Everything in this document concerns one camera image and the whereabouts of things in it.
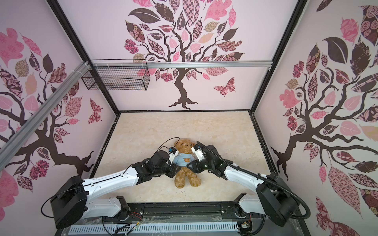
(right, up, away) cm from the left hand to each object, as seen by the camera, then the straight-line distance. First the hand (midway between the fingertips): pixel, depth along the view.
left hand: (178, 169), depth 81 cm
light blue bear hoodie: (+2, +5, +2) cm, 6 cm away
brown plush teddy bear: (+3, -2, -2) cm, 4 cm away
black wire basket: (-56, +65, +41) cm, 95 cm away
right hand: (+6, +3, +1) cm, 7 cm away
